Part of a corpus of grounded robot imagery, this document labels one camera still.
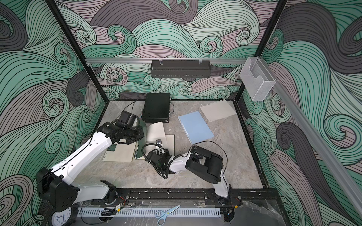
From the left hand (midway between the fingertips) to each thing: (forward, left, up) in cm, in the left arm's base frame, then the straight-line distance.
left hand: (145, 134), depth 78 cm
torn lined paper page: (+34, -52, -18) cm, 65 cm away
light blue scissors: (-36, -11, -18) cm, 41 cm away
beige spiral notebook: (-4, +16, -18) cm, 24 cm away
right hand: (-3, -5, -18) cm, 19 cm away
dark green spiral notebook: (+7, -2, -9) cm, 12 cm away
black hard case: (+35, -1, -17) cm, 39 cm away
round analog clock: (-37, +37, -16) cm, 55 cm away
